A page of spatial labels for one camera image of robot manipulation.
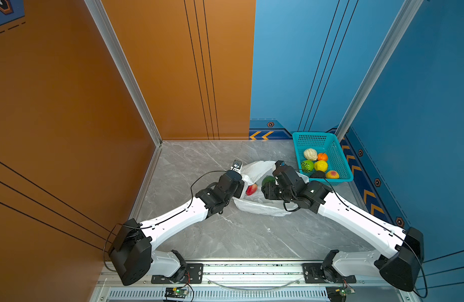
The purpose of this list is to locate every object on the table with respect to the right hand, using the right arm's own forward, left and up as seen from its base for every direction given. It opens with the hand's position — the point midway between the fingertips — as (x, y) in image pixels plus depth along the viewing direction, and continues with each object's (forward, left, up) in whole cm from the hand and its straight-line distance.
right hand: (266, 189), depth 77 cm
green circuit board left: (-34, +35, -19) cm, 52 cm away
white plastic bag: (+4, +5, -18) cm, 19 cm away
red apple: (+9, +5, -15) cm, 18 cm away
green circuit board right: (-33, -28, -19) cm, 47 cm away
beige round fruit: (+30, -29, -12) cm, 44 cm away
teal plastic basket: (+41, -40, -13) cm, 58 cm away
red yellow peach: (+17, -37, -13) cm, 43 cm away
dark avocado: (+18, -31, -14) cm, 38 cm away
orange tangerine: (+31, -37, -15) cm, 50 cm away
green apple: (+22, -25, -12) cm, 36 cm away
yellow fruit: (+23, -33, -14) cm, 43 cm away
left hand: (+7, +12, 0) cm, 14 cm away
